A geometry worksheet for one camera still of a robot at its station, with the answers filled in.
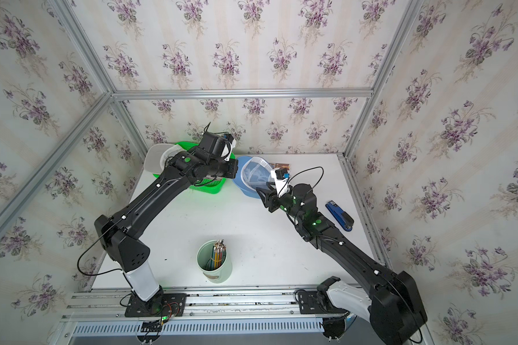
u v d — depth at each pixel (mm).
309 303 727
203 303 748
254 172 957
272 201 660
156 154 1053
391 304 386
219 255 700
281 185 628
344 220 905
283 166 1147
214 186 947
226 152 628
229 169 688
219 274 679
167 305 719
